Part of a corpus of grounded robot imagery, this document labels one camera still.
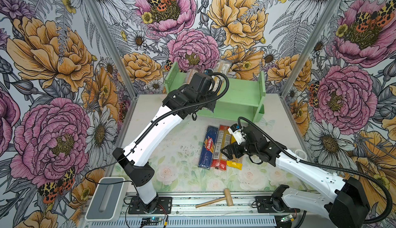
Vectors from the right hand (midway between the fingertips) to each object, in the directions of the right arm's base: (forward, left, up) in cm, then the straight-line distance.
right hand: (229, 152), depth 79 cm
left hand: (+14, +10, +24) cm, 29 cm away
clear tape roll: (+1, -39, -6) cm, 40 cm away
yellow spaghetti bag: (-2, -4, -10) cm, 11 cm away
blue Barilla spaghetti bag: (+10, +9, -9) cm, 16 cm away
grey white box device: (-20, +57, -6) cm, 61 cm away
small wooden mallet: (-18, +2, -11) cm, 22 cm away
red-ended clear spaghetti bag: (-1, +5, -9) cm, 10 cm away
